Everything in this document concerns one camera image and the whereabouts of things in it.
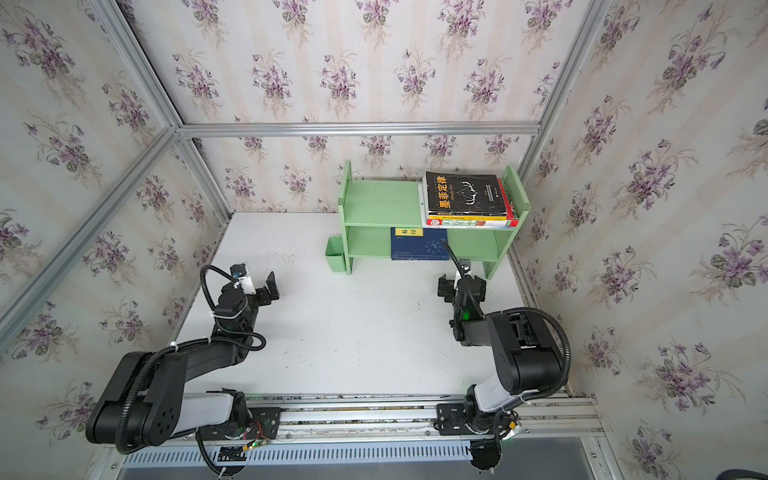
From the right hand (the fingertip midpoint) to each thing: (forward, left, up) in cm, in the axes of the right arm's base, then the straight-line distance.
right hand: (471, 276), depth 94 cm
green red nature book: (+3, -6, +23) cm, 24 cm away
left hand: (-5, +66, +6) cm, 67 cm away
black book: (+10, +6, +26) cm, 28 cm away
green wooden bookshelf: (+11, +31, +20) cm, 38 cm away
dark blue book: (+8, +17, +7) cm, 20 cm away
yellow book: (+3, +6, +24) cm, 24 cm away
